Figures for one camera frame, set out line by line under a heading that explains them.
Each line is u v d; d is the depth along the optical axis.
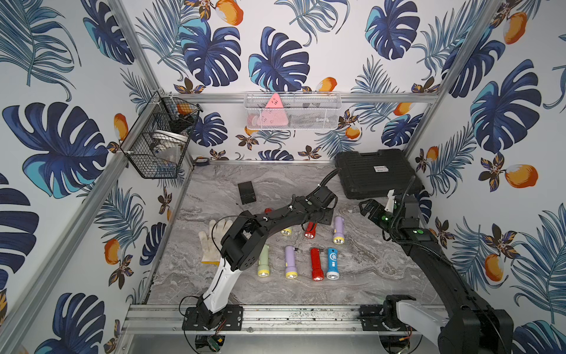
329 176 0.73
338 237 0.92
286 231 0.92
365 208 0.76
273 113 0.90
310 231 0.92
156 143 0.85
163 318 0.76
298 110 0.92
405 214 0.62
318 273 0.82
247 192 1.04
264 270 0.82
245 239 0.56
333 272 0.82
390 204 0.73
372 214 0.74
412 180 0.64
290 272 0.81
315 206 0.72
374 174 1.09
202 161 1.21
